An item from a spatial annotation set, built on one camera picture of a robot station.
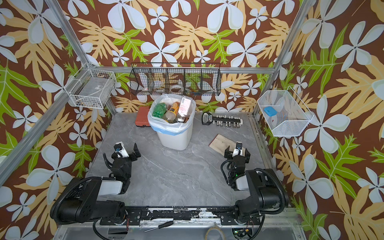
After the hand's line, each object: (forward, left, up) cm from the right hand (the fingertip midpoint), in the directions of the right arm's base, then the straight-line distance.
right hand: (237, 147), depth 90 cm
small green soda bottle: (+19, +48, +14) cm, 53 cm away
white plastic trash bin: (+3, +33, +1) cm, 33 cm away
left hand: (0, +66, +4) cm, 66 cm away
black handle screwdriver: (-39, +43, -9) cm, 58 cm away
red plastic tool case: (+33, +67, -9) cm, 75 cm away
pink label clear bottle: (+15, +32, +19) cm, 39 cm away
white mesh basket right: (+11, -26, +17) cm, 33 cm away
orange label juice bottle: (+12, +40, +15) cm, 45 cm away
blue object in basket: (+14, -19, +16) cm, 29 cm away
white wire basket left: (+28, +88, +24) cm, 95 cm away
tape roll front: (-40, +16, -10) cm, 44 cm away
